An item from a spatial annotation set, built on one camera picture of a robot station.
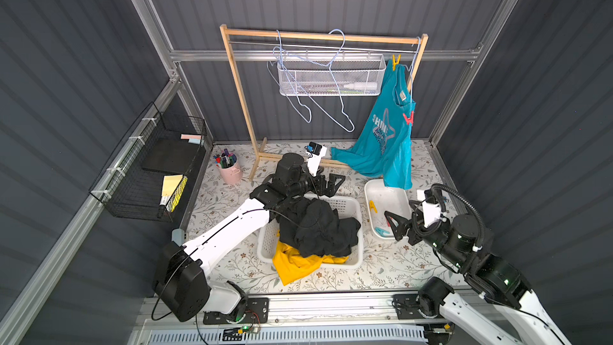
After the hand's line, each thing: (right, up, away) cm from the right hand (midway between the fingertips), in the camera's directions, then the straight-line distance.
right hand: (403, 208), depth 64 cm
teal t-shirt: (+3, +20, +27) cm, 33 cm away
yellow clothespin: (-1, -5, +31) cm, 31 cm away
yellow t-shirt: (-31, -19, +7) cm, 37 cm away
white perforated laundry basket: (-40, -12, +18) cm, 46 cm away
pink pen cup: (-59, +11, +33) cm, 68 cm away
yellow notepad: (-62, +5, -2) cm, 62 cm away
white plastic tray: (+3, -3, +32) cm, 32 cm away
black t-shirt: (-25, -9, +14) cm, 31 cm away
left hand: (-19, +9, +9) cm, 23 cm away
